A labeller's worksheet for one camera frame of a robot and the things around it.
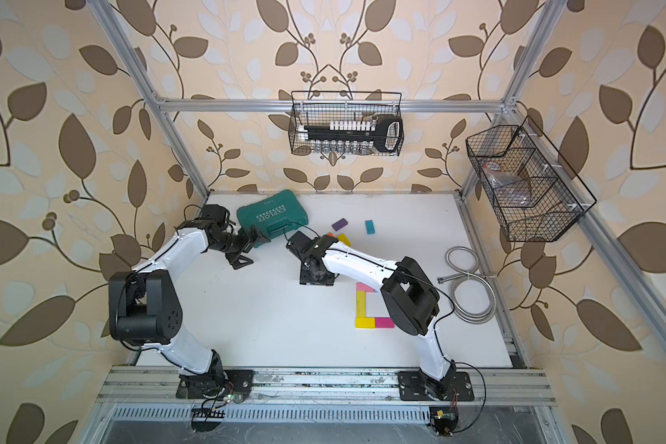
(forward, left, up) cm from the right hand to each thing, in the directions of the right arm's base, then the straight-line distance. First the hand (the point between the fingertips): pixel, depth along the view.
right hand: (313, 279), depth 89 cm
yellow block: (-13, -16, -5) cm, 21 cm away
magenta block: (-13, -22, -5) cm, 26 cm away
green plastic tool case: (+29, +16, 0) cm, 33 cm away
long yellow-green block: (-6, -15, -5) cm, 18 cm away
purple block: (+27, -9, -5) cm, 29 cm away
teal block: (+25, -21, -6) cm, 34 cm away
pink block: (-17, -13, +28) cm, 35 cm away
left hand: (+9, +17, +8) cm, 21 cm away
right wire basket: (+8, -62, +28) cm, 68 cm away
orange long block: (+21, -5, -4) cm, 22 cm away
